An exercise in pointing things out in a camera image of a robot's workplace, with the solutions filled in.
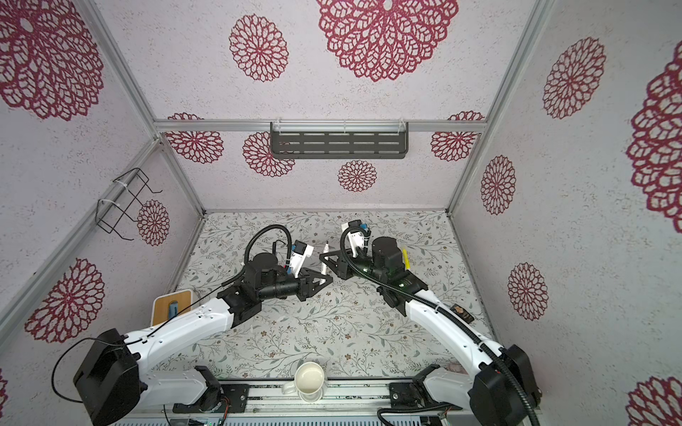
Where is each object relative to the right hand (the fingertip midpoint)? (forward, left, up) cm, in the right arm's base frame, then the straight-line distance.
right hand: (321, 254), depth 70 cm
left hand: (-4, -2, -8) cm, 9 cm away
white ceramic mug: (-24, +4, -31) cm, 39 cm away
